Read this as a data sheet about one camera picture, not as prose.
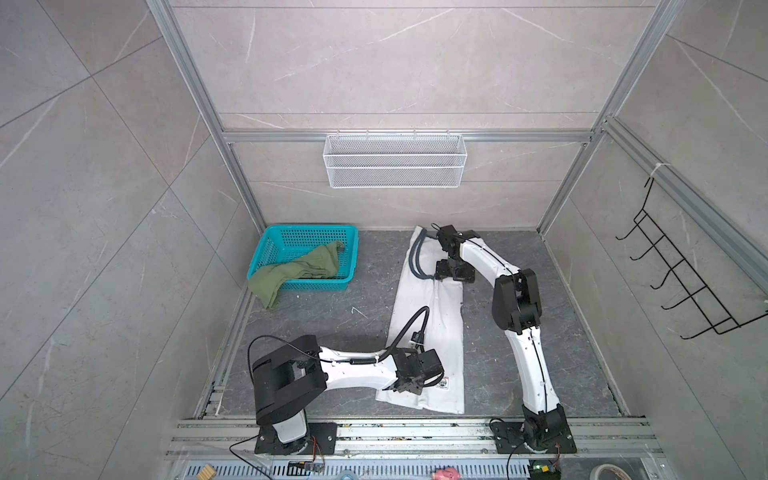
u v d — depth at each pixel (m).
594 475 0.68
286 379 0.47
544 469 0.70
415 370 0.64
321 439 0.73
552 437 0.67
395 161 1.01
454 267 0.89
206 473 0.68
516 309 0.61
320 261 1.06
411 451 0.73
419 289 1.01
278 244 1.11
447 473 0.66
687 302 0.65
